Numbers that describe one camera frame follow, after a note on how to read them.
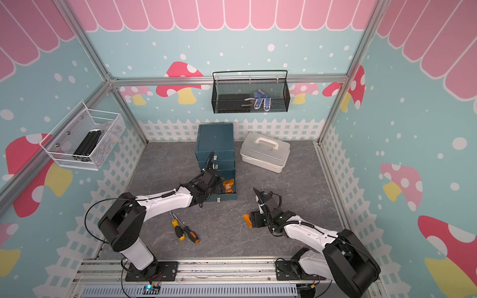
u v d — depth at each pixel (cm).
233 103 92
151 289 73
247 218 88
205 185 70
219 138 92
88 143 70
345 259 42
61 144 67
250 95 90
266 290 170
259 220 78
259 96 88
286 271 74
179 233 83
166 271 75
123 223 46
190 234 83
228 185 97
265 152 100
